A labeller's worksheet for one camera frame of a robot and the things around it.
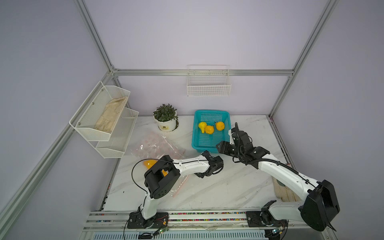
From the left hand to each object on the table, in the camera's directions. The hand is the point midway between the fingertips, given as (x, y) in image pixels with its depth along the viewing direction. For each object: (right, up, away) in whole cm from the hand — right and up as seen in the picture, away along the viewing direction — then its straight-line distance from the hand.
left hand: (191, 168), depth 88 cm
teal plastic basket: (+7, +14, +17) cm, 23 cm away
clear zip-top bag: (-24, +13, +8) cm, 28 cm away
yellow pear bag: (+12, +23, +18) cm, 32 cm away
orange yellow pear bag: (+20, +26, +20) cm, 38 cm away
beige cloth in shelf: (-44, +28, -11) cm, 53 cm away
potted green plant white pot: (-17, +32, +8) cm, 37 cm away
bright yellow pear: (+7, +26, +20) cm, 34 cm away
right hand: (+17, +13, -4) cm, 22 cm away
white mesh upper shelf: (-50, +29, -11) cm, 59 cm away
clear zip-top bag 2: (-5, -5, -2) cm, 7 cm away
